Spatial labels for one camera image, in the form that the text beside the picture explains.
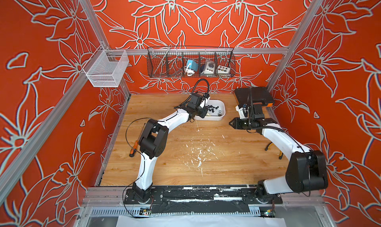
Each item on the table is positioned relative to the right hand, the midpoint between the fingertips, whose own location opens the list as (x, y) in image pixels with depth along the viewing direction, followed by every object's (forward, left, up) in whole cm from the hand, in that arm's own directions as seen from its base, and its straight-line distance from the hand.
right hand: (229, 122), depth 86 cm
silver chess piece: (+15, +2, -11) cm, 19 cm away
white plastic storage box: (+18, +4, -12) cm, 22 cm away
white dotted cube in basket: (+31, +3, +16) cm, 35 cm away
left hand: (+13, +13, -1) cm, 19 cm away
